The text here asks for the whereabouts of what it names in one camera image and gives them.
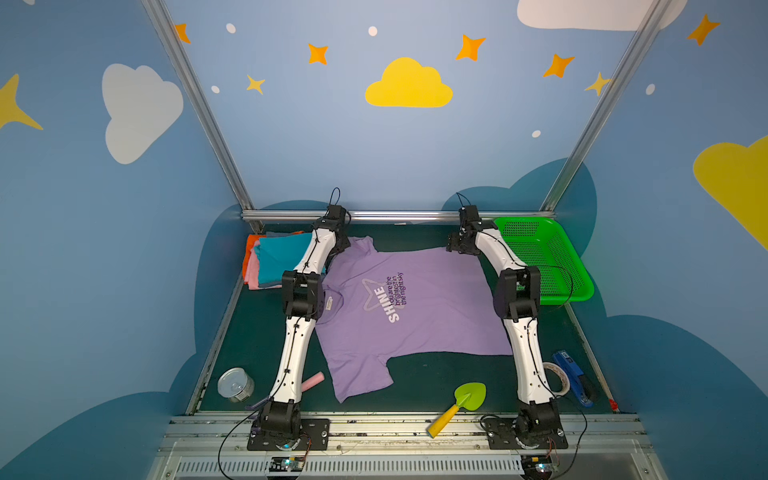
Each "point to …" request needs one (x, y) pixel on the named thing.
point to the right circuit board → (536, 467)
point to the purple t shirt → (378, 304)
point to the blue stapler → (575, 373)
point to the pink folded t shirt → (252, 276)
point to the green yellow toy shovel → (469, 397)
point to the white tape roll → (564, 378)
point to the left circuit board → (286, 463)
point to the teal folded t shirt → (279, 254)
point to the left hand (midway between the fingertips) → (342, 247)
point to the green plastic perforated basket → (540, 242)
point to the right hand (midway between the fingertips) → (461, 243)
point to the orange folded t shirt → (251, 240)
